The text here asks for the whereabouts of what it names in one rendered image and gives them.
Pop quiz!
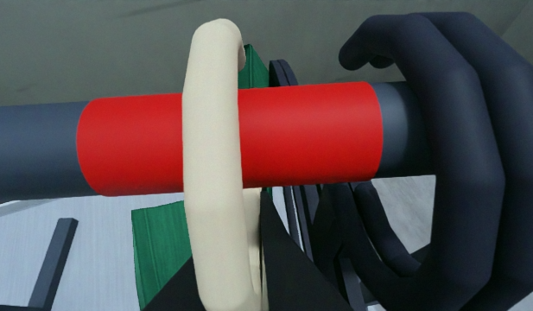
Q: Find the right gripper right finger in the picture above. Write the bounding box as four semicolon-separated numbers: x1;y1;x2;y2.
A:
260;191;354;311

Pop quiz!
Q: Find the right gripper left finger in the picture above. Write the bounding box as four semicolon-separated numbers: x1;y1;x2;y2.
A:
142;255;206;311

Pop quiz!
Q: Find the green t-shirt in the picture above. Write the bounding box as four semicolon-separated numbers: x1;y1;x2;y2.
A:
131;43;270;311

